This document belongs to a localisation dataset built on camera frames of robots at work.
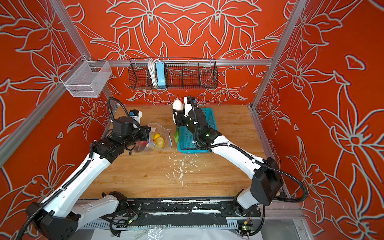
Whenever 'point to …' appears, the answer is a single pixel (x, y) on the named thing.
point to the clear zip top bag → (165, 133)
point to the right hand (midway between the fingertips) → (174, 109)
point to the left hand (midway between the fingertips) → (150, 126)
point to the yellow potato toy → (159, 141)
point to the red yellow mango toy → (156, 136)
